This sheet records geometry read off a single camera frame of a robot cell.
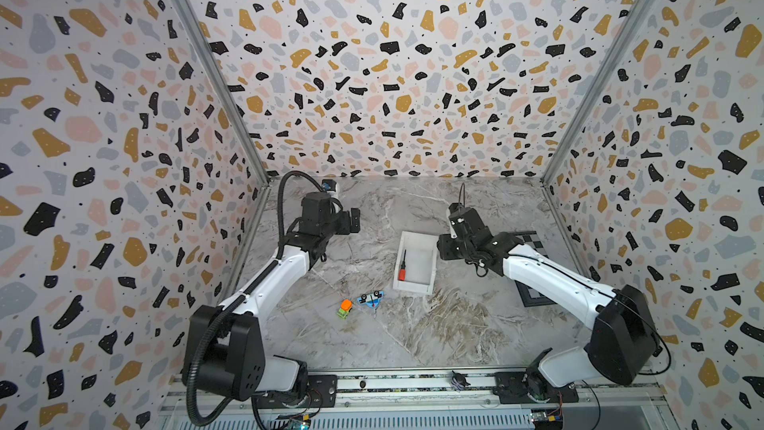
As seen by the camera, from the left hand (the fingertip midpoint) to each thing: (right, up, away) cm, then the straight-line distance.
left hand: (350, 209), depth 86 cm
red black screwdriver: (+15, -20, +9) cm, 27 cm away
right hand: (+28, -10, -1) cm, 30 cm away
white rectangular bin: (+21, -18, +12) cm, 30 cm away
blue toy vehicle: (+6, -27, +2) cm, 28 cm away
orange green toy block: (-1, -28, -1) cm, 28 cm away
